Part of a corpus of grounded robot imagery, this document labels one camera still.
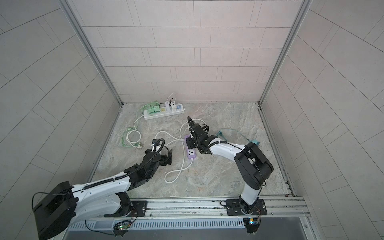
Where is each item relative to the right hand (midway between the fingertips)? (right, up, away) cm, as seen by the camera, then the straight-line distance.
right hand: (187, 141), depth 89 cm
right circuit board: (+32, -34, -21) cm, 51 cm away
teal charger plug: (+43, -1, +5) cm, 43 cm away
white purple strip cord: (-4, +1, +7) cm, 8 cm away
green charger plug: (-23, +21, +16) cm, 35 cm away
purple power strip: (+2, -6, -2) cm, 7 cm away
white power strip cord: (-35, -2, +4) cm, 36 cm away
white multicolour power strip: (-7, +20, +20) cm, 29 cm away
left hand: (-9, -3, -6) cm, 12 cm away
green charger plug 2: (-27, +19, +15) cm, 37 cm away
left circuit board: (-26, -33, -25) cm, 49 cm away
